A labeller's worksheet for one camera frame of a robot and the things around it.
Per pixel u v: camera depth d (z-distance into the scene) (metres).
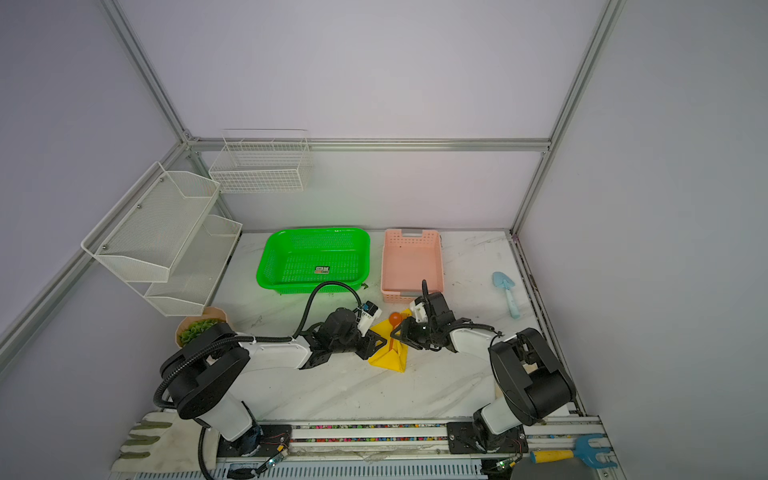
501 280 1.04
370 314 0.79
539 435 0.76
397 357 0.87
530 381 0.44
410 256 1.13
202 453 0.71
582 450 0.73
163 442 0.73
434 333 0.71
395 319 0.95
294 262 1.11
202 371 0.46
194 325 0.82
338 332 0.69
